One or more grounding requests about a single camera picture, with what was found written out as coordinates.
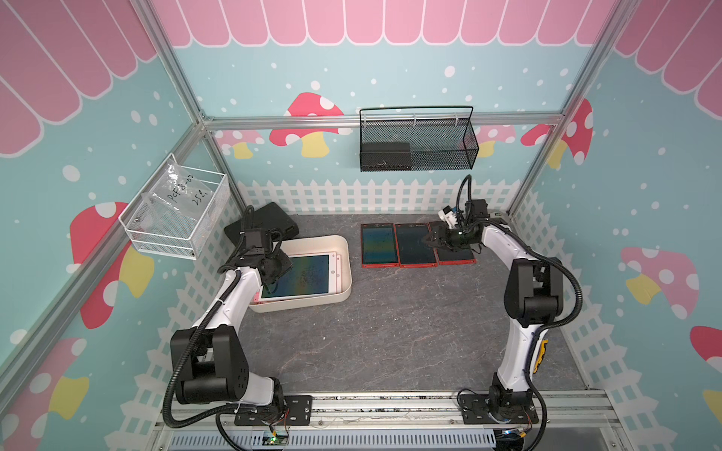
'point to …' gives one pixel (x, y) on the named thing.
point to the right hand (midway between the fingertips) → (426, 241)
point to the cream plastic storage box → (312, 244)
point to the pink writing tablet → (312, 274)
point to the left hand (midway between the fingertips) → (287, 268)
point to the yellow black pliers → (541, 355)
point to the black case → (272, 217)
